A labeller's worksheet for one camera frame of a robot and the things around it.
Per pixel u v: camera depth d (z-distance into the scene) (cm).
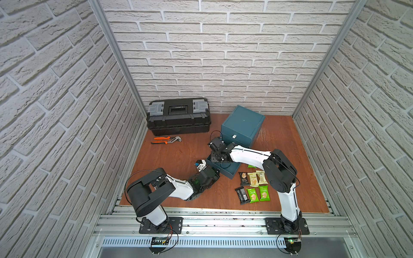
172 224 74
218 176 86
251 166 62
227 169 95
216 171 87
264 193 83
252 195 82
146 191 47
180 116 95
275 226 74
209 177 68
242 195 81
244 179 87
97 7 70
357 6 69
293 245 70
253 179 87
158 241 73
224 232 73
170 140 104
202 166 83
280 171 52
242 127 85
